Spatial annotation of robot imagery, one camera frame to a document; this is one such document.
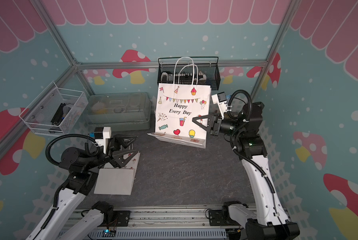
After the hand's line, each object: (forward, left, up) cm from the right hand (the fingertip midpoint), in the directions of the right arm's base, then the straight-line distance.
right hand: (193, 122), depth 55 cm
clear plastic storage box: (+37, +47, -29) cm, 66 cm away
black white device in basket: (+46, +5, -10) cm, 47 cm away
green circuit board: (-30, +42, -48) cm, 70 cm away
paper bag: (-6, +43, -43) cm, 61 cm away
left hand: (-7, +21, -6) cm, 23 cm away
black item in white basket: (+12, +63, -9) cm, 65 cm away
